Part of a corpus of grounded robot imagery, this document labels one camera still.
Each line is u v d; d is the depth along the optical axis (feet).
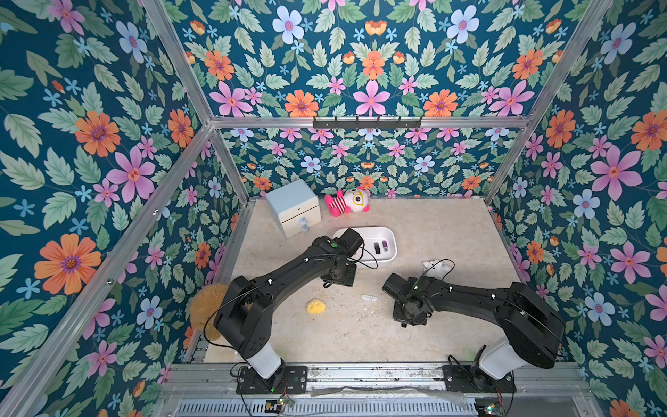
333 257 1.94
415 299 2.04
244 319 1.44
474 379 2.13
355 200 3.63
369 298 2.92
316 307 2.82
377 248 3.34
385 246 3.40
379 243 3.41
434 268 3.05
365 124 3.06
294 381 2.41
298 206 3.23
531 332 1.44
